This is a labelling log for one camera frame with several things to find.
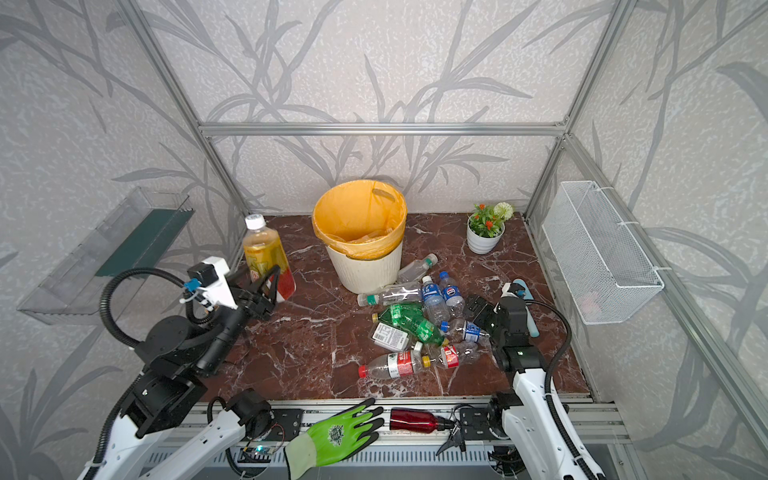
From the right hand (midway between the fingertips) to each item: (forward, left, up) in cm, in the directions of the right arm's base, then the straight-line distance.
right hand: (479, 294), depth 84 cm
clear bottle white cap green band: (+17, +17, -12) cm, 27 cm away
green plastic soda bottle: (-5, +19, -4) cm, 20 cm away
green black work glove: (-33, +38, -9) cm, 51 cm away
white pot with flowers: (+25, -6, +2) cm, 25 cm away
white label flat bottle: (-9, +25, -8) cm, 28 cm away
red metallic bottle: (-30, +18, -7) cm, 36 cm away
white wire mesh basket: (-8, -21, +23) cm, 32 cm away
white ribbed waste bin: (+5, +33, +1) cm, 33 cm away
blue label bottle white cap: (+1, +12, -8) cm, 14 cm away
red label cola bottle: (-18, +25, -5) cm, 31 cm away
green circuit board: (-36, +57, -13) cm, 69 cm away
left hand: (-7, +46, +28) cm, 55 cm away
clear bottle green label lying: (+7, +23, -12) cm, 27 cm away
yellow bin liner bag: (+27, +36, +3) cm, 45 cm away
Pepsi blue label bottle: (+3, +6, -7) cm, 10 cm away
